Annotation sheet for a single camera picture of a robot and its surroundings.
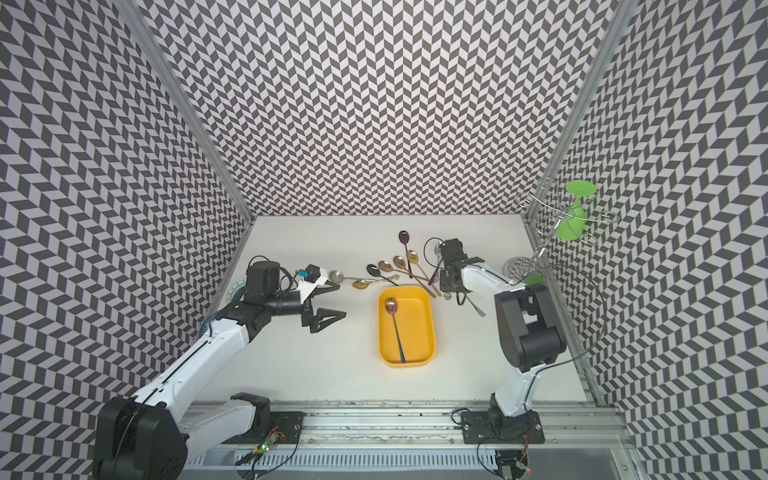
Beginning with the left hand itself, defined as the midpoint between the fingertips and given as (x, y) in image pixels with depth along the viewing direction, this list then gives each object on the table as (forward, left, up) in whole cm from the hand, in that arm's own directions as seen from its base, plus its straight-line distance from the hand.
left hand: (339, 302), depth 76 cm
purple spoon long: (+36, -17, -17) cm, 43 cm away
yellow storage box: (+3, -20, -18) cm, 28 cm away
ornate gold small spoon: (+16, -3, -17) cm, 24 cm away
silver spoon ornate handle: (+7, -42, -21) cm, 48 cm away
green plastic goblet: (+15, -60, +12) cm, 63 cm away
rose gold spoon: (+25, -16, -17) cm, 34 cm away
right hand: (+14, -34, -15) cm, 39 cm away
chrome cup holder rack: (+43, -71, -6) cm, 83 cm away
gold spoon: (+27, -21, -17) cm, 38 cm away
